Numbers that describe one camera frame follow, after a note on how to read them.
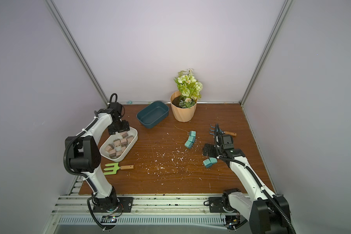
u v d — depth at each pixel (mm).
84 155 498
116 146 948
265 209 393
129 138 973
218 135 770
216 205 726
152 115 1126
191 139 958
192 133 982
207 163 853
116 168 854
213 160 865
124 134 978
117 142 949
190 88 919
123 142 949
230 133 1004
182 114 980
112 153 892
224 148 631
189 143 948
